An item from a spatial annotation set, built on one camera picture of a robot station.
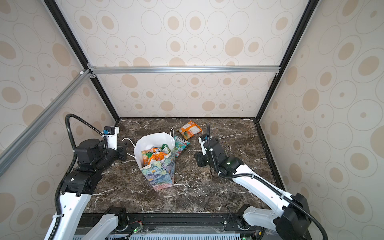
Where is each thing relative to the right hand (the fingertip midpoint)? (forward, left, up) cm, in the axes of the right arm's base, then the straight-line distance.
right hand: (198, 154), depth 78 cm
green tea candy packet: (+8, +19, -5) cm, 21 cm away
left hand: (-1, +30, +14) cm, 33 cm away
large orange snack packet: (-2, +28, -1) cm, 28 cm away
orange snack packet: (+30, +6, -15) cm, 34 cm away
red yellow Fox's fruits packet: (-2, +21, +1) cm, 21 cm away
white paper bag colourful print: (-10, +19, -2) cm, 21 cm away
